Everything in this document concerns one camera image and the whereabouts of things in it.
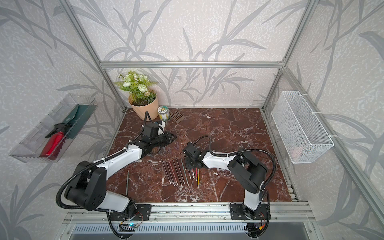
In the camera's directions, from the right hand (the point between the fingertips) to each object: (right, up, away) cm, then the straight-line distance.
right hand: (188, 161), depth 91 cm
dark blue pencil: (-10, -5, -4) cm, 12 cm away
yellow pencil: (+6, -7, -7) cm, 12 cm away
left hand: (-6, +16, -4) cm, 18 cm away
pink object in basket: (+54, +10, -20) cm, 59 cm away
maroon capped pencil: (+5, -6, -5) cm, 9 cm away
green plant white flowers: (-33, +47, +4) cm, 58 cm away
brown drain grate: (-10, +29, +21) cm, 37 cm away
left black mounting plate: (-22, -20, -18) cm, 35 cm away
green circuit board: (-24, -24, -21) cm, 40 cm away
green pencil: (-34, -10, -7) cm, 36 cm away
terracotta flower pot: (-26, +34, +10) cm, 44 cm away
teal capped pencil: (-3, -2, -2) cm, 4 cm away
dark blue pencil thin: (-13, -5, -4) cm, 14 cm away
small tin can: (-20, +31, +17) cm, 40 cm away
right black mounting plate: (+27, -20, -18) cm, 38 cm away
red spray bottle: (-51, +18, -31) cm, 62 cm away
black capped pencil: (-8, -3, -2) cm, 8 cm away
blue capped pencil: (-5, -3, -3) cm, 6 cm away
